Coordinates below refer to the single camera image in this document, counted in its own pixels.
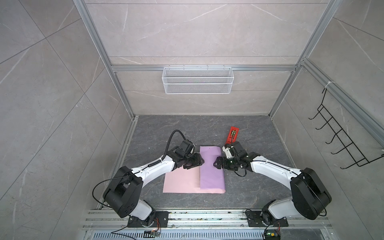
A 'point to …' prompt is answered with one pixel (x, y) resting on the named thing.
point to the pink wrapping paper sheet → (203, 179)
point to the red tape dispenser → (232, 136)
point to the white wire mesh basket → (197, 80)
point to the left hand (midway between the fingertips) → (202, 159)
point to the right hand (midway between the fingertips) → (219, 163)
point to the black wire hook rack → (358, 156)
